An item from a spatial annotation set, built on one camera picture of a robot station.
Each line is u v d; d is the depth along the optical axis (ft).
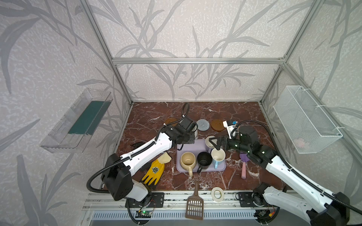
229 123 2.16
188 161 2.84
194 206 2.36
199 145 3.08
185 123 2.01
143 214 2.33
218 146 2.11
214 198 2.44
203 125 3.45
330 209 1.24
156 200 2.40
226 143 2.07
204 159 2.77
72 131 2.07
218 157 2.89
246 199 2.42
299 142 2.38
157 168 2.71
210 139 2.28
